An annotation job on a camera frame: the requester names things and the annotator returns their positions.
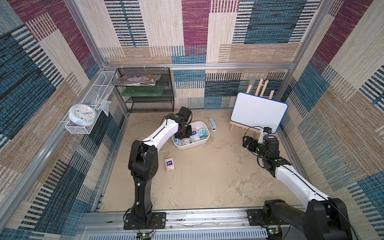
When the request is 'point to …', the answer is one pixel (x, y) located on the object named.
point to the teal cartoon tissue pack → (202, 132)
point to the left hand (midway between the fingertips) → (188, 134)
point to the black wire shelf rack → (148, 104)
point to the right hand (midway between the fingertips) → (250, 137)
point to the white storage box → (193, 141)
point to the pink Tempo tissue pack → (169, 164)
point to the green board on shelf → (143, 91)
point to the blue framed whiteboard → (258, 112)
